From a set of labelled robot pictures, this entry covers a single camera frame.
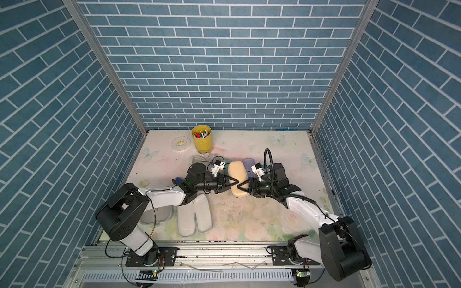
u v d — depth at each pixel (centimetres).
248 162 102
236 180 79
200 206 84
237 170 83
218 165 81
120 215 45
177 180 94
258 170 79
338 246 42
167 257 73
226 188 76
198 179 69
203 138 100
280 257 74
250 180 74
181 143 115
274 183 67
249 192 73
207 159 105
